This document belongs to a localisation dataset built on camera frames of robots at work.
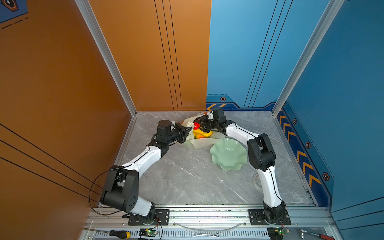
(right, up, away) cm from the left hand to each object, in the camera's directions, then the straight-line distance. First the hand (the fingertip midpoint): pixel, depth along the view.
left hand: (193, 125), depth 82 cm
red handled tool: (+60, -52, -13) cm, 80 cm away
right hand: (0, +1, +13) cm, 14 cm away
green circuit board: (-22, -51, -11) cm, 57 cm away
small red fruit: (+2, 0, +10) cm, 10 cm away
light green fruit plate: (+23, -19, +17) cm, 34 cm away
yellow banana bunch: (+3, -6, +17) cm, 18 cm away
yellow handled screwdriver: (-33, -50, -13) cm, 61 cm away
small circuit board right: (+42, -50, -12) cm, 66 cm away
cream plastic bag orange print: (+6, -11, +12) cm, 17 cm away
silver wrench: (0, -51, -12) cm, 53 cm away
